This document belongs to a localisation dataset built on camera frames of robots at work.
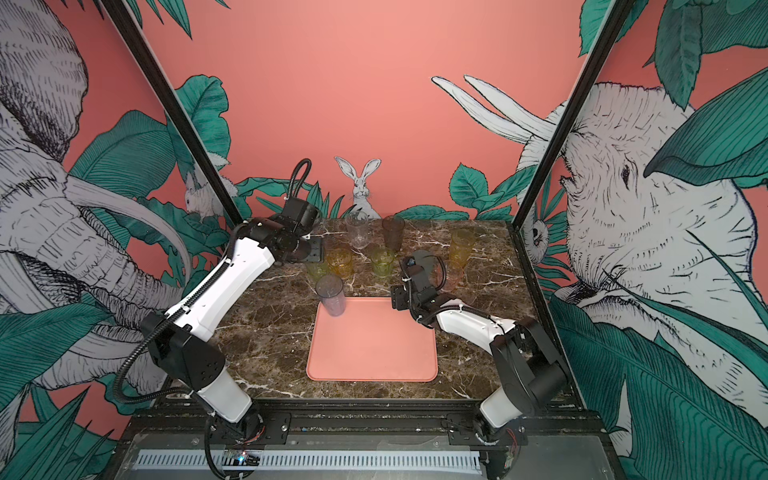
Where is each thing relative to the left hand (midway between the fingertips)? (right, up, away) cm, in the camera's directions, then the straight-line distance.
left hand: (311, 247), depth 80 cm
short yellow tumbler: (+3, -5, +24) cm, 25 cm away
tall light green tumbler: (-3, -8, +17) cm, 19 cm away
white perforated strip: (+3, -51, -10) cm, 52 cm away
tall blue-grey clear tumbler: (+1, -14, +20) cm, 25 cm away
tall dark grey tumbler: (+22, +7, +21) cm, 32 cm away
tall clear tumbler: (+9, +7, +27) cm, 29 cm away
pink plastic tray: (+15, -30, +12) cm, 36 cm away
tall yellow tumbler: (+50, +1, +38) cm, 63 cm away
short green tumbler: (+18, -4, +26) cm, 32 cm away
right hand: (+24, -12, +10) cm, 28 cm away
